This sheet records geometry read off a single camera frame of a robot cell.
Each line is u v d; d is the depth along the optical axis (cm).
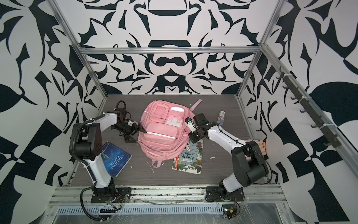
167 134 91
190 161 85
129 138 89
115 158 85
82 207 69
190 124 83
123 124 81
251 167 44
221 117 105
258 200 73
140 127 85
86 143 51
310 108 55
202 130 65
